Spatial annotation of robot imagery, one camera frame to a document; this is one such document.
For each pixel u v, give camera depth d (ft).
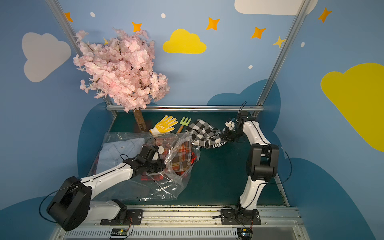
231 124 2.76
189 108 4.28
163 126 3.74
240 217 2.25
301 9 2.31
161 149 2.93
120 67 2.03
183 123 3.79
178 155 2.97
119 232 2.35
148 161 2.29
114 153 3.10
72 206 1.36
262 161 1.72
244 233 2.39
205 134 3.48
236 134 2.62
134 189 2.67
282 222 2.41
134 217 2.41
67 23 2.45
